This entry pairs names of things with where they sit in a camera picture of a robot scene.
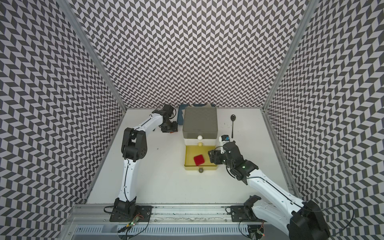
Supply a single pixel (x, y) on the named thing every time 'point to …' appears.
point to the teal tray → (180, 117)
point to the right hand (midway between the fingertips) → (214, 155)
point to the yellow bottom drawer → (191, 152)
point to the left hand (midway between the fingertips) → (173, 130)
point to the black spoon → (233, 117)
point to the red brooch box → (199, 160)
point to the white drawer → (207, 141)
